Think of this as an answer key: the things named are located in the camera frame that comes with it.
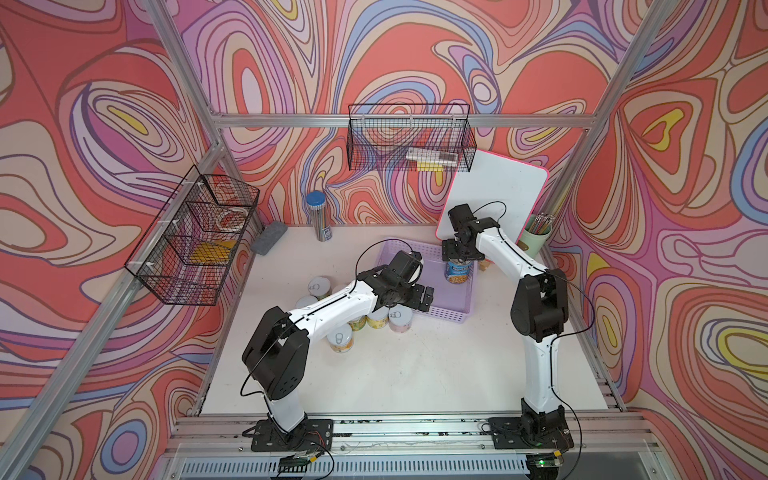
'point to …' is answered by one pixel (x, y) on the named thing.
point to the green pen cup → (535, 234)
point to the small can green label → (320, 287)
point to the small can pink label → (400, 329)
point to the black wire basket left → (185, 254)
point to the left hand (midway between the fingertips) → (423, 295)
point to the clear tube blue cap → (316, 200)
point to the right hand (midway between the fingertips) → (461, 259)
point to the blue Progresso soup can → (458, 272)
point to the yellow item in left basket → (213, 251)
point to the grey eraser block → (268, 238)
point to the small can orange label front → (341, 339)
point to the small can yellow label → (377, 324)
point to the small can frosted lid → (358, 323)
